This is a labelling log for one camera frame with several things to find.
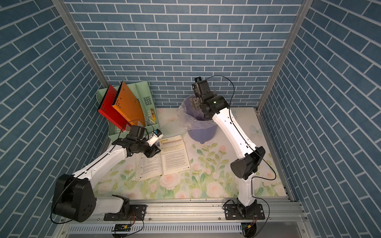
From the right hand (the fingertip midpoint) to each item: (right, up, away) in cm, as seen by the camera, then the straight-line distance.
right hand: (204, 98), depth 78 cm
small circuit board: (-41, -65, -7) cm, 77 cm away
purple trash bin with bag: (-3, -16, +4) cm, 17 cm away
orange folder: (-53, -1, +26) cm, 59 cm away
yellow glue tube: (-39, -7, +37) cm, 54 cm away
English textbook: (-19, -36, +13) cm, 43 cm away
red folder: (-55, -5, +4) cm, 56 cm away
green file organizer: (-42, +8, +25) cm, 49 cm away
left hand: (-26, -28, +7) cm, 38 cm away
